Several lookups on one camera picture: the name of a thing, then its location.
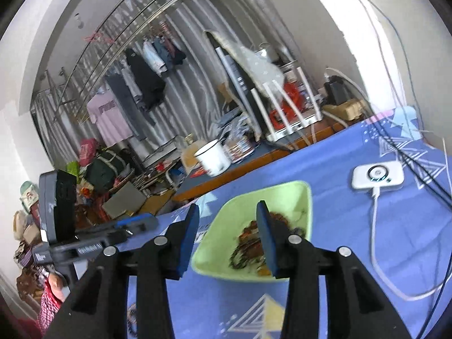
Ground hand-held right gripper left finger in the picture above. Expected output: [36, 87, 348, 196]
[42, 203, 200, 339]

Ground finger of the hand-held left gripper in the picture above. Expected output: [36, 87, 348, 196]
[75, 214, 159, 244]

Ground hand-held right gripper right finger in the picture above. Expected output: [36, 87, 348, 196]
[256, 200, 412, 339]

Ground pile of bead bracelets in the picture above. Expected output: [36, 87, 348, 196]
[229, 212, 308, 277]

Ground light green plastic basin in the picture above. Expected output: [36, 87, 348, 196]
[191, 181, 313, 283]

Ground person's left forearm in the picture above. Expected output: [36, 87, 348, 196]
[35, 282, 65, 336]

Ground person's left hand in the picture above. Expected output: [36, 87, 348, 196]
[46, 273, 67, 302]

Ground flat grey box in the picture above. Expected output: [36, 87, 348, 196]
[102, 184, 147, 220]

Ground dark green duffel bag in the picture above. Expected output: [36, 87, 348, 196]
[86, 149, 128, 192]

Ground red bag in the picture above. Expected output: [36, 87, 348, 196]
[78, 138, 100, 167]

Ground blue printed tablecloth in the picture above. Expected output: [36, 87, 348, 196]
[123, 106, 452, 339]

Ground wooden desk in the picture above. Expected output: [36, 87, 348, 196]
[173, 116, 354, 203]

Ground white enamel mug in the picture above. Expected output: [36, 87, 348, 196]
[194, 139, 232, 178]

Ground beige plastic jug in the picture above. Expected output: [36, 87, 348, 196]
[180, 135, 210, 171]

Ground clear plastic snack packet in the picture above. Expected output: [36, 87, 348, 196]
[224, 127, 255, 164]

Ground pink printed t-shirt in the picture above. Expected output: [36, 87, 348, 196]
[86, 90, 135, 147]

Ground white router with antennas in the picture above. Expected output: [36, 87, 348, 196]
[249, 66, 323, 142]

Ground grey hanging pants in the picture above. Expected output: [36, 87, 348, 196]
[106, 74, 156, 139]

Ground small white electronic device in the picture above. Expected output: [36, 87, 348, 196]
[351, 160, 404, 193]

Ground black hanging shirt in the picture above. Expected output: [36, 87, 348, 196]
[124, 49, 166, 112]

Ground cardboard box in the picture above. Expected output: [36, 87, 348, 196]
[216, 82, 234, 104]

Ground beige power strip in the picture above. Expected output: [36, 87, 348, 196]
[323, 99, 370, 121]

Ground grey curtain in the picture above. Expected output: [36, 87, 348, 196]
[32, 0, 308, 170]

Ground black monitor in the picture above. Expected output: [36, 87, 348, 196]
[205, 31, 264, 139]

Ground black power adapter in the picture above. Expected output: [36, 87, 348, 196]
[323, 79, 349, 105]

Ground glass jar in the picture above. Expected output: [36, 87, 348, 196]
[281, 60, 308, 114]

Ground light blue hanging shirt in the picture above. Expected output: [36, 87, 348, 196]
[143, 40, 169, 77]

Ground pink clothes hanger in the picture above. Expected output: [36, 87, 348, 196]
[85, 31, 114, 46]

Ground dark hanging clothes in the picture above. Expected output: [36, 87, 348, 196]
[160, 37, 187, 68]

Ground white lace cover cloth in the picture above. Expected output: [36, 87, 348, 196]
[208, 30, 285, 90]

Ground metal clothes rack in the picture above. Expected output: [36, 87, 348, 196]
[32, 0, 216, 121]

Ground white device cable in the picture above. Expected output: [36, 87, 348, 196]
[369, 187, 448, 301]

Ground black cable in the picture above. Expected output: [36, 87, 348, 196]
[332, 0, 452, 207]

